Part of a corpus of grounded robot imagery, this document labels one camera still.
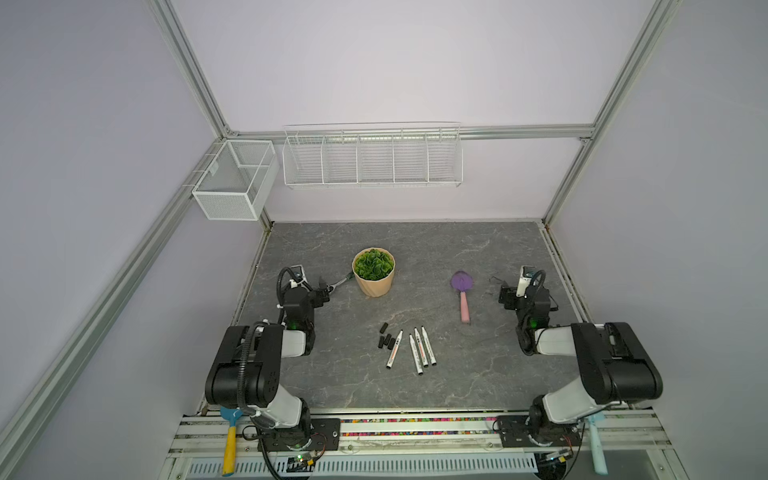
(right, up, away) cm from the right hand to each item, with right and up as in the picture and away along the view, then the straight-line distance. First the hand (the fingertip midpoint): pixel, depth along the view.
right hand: (522, 285), depth 93 cm
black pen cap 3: (-43, -16, -4) cm, 46 cm away
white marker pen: (-40, -18, -6) cm, 45 cm away
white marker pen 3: (-33, -18, -6) cm, 38 cm away
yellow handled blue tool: (-80, -38, -23) cm, 91 cm away
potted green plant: (-47, +5, 0) cm, 47 cm away
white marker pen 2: (-34, -20, -7) cm, 40 cm away
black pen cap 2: (-44, -17, -4) cm, 48 cm away
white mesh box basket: (-94, +35, +7) cm, 100 cm away
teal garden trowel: (+7, -38, -25) cm, 46 cm away
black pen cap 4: (-41, -17, -4) cm, 45 cm away
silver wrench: (-56, +2, +9) cm, 57 cm away
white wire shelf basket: (-46, +46, +16) cm, 67 cm away
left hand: (-68, +1, 0) cm, 68 cm away
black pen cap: (-43, -13, 0) cm, 45 cm away
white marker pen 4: (-30, -18, -6) cm, 36 cm away
